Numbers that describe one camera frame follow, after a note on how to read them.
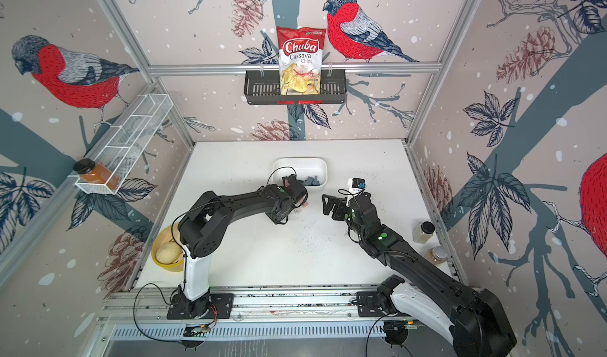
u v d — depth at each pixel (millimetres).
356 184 698
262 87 946
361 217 581
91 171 600
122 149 771
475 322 387
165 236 860
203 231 506
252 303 760
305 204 811
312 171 1070
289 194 714
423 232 814
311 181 1031
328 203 714
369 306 730
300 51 852
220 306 730
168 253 799
